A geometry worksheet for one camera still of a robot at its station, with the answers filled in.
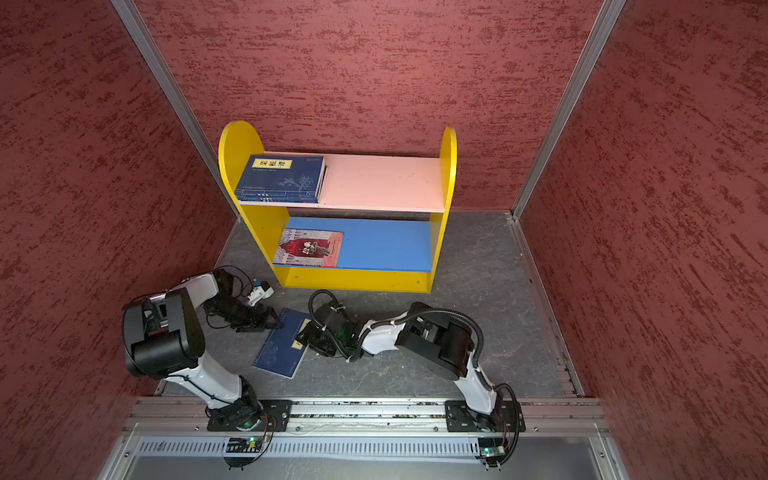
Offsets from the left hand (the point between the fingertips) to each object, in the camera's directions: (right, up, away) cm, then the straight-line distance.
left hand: (269, 332), depth 86 cm
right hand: (+10, -4, -3) cm, 11 cm away
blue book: (+5, -5, -3) cm, 8 cm away
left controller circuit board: (+1, -23, -15) cm, 27 cm away
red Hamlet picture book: (+11, +25, +4) cm, 28 cm away
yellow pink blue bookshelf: (+31, +32, +11) cm, 46 cm away
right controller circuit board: (+61, -23, -16) cm, 67 cm away
